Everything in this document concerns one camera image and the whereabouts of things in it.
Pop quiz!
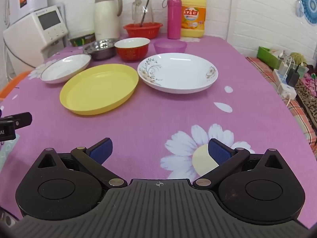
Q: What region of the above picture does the green instant noodle bowl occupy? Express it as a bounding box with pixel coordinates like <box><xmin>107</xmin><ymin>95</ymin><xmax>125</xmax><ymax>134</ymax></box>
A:
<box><xmin>69</xmin><ymin>32</ymin><xmax>97</xmax><ymax>47</ymax></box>

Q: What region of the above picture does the yellow plastic plate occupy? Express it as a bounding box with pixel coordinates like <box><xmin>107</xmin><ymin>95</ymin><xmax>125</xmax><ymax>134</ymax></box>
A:
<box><xmin>59</xmin><ymin>64</ymin><xmax>139</xmax><ymax>116</ymax></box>

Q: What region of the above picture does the white charger plug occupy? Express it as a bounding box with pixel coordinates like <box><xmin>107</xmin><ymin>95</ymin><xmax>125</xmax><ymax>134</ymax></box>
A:
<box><xmin>279</xmin><ymin>60</ymin><xmax>292</xmax><ymax>73</ymax></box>

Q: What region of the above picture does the green plastic box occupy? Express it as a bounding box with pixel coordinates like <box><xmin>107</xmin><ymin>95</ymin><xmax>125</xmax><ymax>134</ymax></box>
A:
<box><xmin>257</xmin><ymin>46</ymin><xmax>308</xmax><ymax>78</ymax></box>

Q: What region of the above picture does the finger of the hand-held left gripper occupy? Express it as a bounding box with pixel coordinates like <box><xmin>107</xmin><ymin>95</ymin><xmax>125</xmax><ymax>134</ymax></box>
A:
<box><xmin>0</xmin><ymin>112</ymin><xmax>33</xmax><ymax>130</ymax></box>
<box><xmin>0</xmin><ymin>120</ymin><xmax>16</xmax><ymax>142</ymax></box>

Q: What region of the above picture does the red ceramic bowl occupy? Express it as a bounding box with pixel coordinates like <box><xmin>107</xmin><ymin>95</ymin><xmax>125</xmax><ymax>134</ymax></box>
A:
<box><xmin>114</xmin><ymin>37</ymin><xmax>151</xmax><ymax>62</ymax></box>

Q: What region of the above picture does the blue round wall decoration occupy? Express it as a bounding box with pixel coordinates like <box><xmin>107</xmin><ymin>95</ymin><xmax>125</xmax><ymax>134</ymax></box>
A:
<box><xmin>299</xmin><ymin>0</ymin><xmax>317</xmax><ymax>27</ymax></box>

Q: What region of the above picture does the red plastic basket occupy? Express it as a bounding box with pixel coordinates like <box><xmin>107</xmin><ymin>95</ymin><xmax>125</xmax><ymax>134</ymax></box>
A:
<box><xmin>123</xmin><ymin>22</ymin><xmax>163</xmax><ymax>40</ymax></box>

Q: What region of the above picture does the white power strip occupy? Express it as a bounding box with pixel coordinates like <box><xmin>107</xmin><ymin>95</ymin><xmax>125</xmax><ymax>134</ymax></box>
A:
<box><xmin>272</xmin><ymin>68</ymin><xmax>297</xmax><ymax>100</ymax></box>

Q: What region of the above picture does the black charger plug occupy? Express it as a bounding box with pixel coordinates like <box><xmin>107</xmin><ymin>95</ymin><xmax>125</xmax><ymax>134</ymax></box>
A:
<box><xmin>286</xmin><ymin>67</ymin><xmax>302</xmax><ymax>88</ymax></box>

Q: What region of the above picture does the black stirring stick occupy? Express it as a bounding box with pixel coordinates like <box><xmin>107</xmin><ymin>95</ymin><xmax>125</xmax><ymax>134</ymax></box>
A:
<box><xmin>140</xmin><ymin>0</ymin><xmax>152</xmax><ymax>28</ymax></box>

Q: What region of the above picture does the plaid blanket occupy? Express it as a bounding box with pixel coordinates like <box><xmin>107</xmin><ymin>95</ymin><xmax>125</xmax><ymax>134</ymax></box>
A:
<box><xmin>245</xmin><ymin>56</ymin><xmax>317</xmax><ymax>160</ymax></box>

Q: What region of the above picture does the purple daisy tablecloth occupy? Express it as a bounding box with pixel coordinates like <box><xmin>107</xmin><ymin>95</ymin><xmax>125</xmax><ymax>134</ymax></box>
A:
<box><xmin>0</xmin><ymin>34</ymin><xmax>311</xmax><ymax>230</ymax></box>

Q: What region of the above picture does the cream thermos jug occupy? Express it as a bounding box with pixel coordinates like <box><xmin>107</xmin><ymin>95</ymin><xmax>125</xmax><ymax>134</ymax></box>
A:
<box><xmin>94</xmin><ymin>0</ymin><xmax>123</xmax><ymax>41</ymax></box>

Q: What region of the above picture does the leopard print cloth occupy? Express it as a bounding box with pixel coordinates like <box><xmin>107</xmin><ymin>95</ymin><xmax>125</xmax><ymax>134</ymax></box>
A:
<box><xmin>294</xmin><ymin>78</ymin><xmax>317</xmax><ymax>132</ymax></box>

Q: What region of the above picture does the clear suction hook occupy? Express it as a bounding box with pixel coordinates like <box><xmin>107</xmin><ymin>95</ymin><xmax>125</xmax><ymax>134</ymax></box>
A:
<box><xmin>294</xmin><ymin>0</ymin><xmax>305</xmax><ymax>18</ymax></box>

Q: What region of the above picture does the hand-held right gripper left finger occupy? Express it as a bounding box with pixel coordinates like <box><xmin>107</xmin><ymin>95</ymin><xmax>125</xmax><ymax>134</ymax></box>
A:
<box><xmin>37</xmin><ymin>137</ymin><xmax>128</xmax><ymax>188</ymax></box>

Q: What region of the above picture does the pink thermos bottle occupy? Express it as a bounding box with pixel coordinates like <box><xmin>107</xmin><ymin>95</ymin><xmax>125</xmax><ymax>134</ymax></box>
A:
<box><xmin>162</xmin><ymin>0</ymin><xmax>182</xmax><ymax>40</ymax></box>

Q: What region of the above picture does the stainless steel bowl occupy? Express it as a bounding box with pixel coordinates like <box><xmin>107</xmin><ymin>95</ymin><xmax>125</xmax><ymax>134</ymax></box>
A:
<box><xmin>83</xmin><ymin>38</ymin><xmax>119</xmax><ymax>60</ymax></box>

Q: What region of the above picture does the white countertop appliance with screen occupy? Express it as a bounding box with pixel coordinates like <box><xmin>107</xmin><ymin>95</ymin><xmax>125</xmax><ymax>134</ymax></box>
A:
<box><xmin>3</xmin><ymin>5</ymin><xmax>69</xmax><ymax>75</ymax></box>

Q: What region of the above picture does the yellow detergent bottle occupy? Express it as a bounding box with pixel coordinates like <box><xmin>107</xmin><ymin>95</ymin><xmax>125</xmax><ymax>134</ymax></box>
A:
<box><xmin>177</xmin><ymin>0</ymin><xmax>208</xmax><ymax>38</ymax></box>

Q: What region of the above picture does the white floral plate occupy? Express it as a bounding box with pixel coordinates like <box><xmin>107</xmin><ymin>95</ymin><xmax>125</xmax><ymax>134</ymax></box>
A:
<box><xmin>137</xmin><ymin>53</ymin><xmax>219</xmax><ymax>94</ymax></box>

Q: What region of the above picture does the purple plastic bowl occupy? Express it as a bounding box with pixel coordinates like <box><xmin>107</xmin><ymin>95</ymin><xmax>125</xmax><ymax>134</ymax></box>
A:
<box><xmin>153</xmin><ymin>39</ymin><xmax>187</xmax><ymax>55</ymax></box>

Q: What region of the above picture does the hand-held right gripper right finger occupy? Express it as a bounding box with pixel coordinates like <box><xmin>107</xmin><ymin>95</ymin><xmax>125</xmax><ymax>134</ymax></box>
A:
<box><xmin>193</xmin><ymin>138</ymin><xmax>284</xmax><ymax>188</ymax></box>

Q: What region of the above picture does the glass pitcher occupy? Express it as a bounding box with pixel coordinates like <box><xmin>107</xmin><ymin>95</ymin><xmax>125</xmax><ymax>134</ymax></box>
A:
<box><xmin>132</xmin><ymin>0</ymin><xmax>155</xmax><ymax>26</ymax></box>

